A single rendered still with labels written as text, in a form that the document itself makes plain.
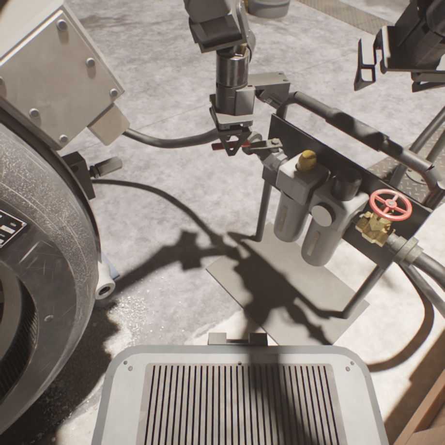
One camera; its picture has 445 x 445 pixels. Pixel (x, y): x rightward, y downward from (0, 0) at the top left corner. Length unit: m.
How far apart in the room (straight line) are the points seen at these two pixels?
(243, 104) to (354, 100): 1.36
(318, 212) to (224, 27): 0.37
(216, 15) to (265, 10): 2.25
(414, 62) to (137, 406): 0.69
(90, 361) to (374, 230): 0.77
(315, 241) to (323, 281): 0.36
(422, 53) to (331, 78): 1.60
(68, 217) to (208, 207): 0.87
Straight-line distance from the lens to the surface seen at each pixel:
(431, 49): 0.53
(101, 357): 1.01
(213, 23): 0.58
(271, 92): 0.66
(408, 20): 0.54
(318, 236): 0.74
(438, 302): 1.15
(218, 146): 0.71
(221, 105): 0.64
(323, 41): 2.55
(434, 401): 0.96
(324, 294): 1.08
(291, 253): 1.13
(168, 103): 1.78
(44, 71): 0.35
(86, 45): 0.36
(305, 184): 0.69
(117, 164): 0.56
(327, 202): 0.67
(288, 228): 0.81
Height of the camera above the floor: 0.93
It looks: 51 degrees down
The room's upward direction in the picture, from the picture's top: 2 degrees clockwise
